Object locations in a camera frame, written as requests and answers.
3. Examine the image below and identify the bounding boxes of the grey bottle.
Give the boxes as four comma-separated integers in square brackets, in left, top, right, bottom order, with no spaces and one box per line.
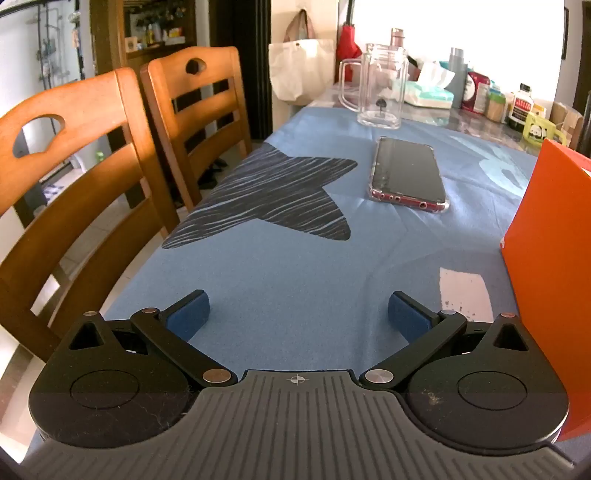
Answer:
[447,47,469,109]

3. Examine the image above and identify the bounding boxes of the red canister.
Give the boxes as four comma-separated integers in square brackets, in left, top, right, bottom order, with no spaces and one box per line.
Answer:
[461,71,491,115]

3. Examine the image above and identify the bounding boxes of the green-lid jar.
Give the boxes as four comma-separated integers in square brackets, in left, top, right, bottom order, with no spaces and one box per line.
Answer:
[486,90,507,123]

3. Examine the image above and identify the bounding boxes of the white tote bag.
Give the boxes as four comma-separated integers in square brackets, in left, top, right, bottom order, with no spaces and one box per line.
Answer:
[269,9,335,106]

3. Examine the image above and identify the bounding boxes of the smartphone in clear case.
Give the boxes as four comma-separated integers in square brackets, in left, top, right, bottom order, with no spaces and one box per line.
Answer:
[368,136,450,214]

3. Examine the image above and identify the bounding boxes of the blue star-print tablecloth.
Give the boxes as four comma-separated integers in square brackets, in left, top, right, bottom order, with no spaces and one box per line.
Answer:
[99,107,546,372]

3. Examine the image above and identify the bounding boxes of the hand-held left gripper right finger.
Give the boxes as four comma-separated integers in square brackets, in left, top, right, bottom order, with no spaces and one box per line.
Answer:
[359,291,530,389]

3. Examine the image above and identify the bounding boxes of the teal tissue box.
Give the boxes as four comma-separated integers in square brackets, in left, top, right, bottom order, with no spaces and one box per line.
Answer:
[392,60,455,110]

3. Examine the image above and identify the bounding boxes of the wooden shelf cabinet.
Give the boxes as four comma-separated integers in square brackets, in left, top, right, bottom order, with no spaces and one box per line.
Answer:
[90,0,199,75]

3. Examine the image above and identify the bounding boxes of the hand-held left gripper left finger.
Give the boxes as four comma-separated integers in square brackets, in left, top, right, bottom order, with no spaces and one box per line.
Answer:
[68,290,239,387]

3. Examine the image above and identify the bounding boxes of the wooden chair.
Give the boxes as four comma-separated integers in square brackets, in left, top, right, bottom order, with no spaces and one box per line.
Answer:
[0,68,181,363]
[140,46,253,213]

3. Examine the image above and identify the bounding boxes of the red umbrella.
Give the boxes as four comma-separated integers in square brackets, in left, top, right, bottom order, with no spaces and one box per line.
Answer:
[335,0,363,75]

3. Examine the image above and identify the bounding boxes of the metal drying rack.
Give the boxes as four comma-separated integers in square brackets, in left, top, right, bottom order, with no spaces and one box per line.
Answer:
[28,4,86,88]

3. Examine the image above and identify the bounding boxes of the orange cardboard box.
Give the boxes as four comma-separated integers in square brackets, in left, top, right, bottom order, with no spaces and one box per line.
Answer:
[501,137,591,441]

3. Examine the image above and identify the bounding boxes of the brown paper bag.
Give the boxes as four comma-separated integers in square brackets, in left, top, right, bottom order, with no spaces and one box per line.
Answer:
[551,102,585,148]

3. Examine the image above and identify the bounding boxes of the clear glass mug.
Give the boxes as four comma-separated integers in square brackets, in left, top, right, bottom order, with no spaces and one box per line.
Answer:
[339,44,409,130]

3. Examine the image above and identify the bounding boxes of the green panda mug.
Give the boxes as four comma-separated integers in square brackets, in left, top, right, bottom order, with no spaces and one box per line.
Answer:
[523,112,566,146]

